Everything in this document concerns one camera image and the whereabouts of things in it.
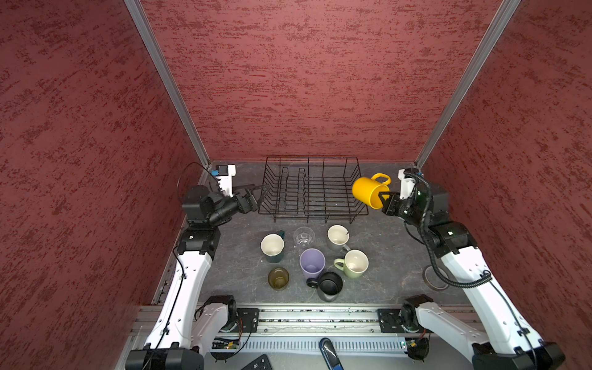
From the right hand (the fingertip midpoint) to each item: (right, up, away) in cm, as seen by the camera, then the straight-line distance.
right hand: (377, 198), depth 73 cm
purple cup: (-21, -25, +12) cm, 35 cm away
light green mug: (-4, -26, +12) cm, 29 cm away
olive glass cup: (-33, -30, +10) cm, 46 cm away
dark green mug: (-36, -19, +13) cm, 43 cm away
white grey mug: (-10, -18, +18) cm, 27 cm away
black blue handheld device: (-17, -44, -8) cm, 48 cm away
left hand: (-37, +2, -4) cm, 37 cm away
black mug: (-15, -32, +8) cm, 36 cm away
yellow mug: (-4, +3, -1) cm, 5 cm away
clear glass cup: (-24, -16, +15) cm, 32 cm away
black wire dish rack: (-20, +3, +37) cm, 43 cm away
